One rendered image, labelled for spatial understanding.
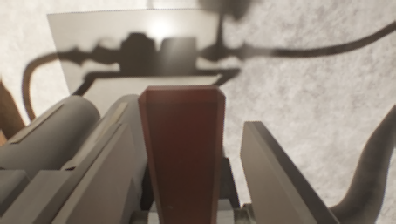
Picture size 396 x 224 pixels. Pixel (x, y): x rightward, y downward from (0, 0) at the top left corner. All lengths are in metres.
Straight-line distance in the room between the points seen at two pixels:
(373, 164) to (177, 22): 0.45
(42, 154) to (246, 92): 0.49
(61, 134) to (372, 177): 0.34
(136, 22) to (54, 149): 0.36
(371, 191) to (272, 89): 0.43
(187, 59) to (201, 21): 0.10
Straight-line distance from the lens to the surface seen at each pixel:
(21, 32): 0.68
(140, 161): 0.23
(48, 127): 0.29
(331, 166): 0.92
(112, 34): 0.55
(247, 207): 0.18
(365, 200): 0.23
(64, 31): 0.60
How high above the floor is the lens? 0.52
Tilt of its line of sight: 61 degrees down
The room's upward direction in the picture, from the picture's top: 176 degrees clockwise
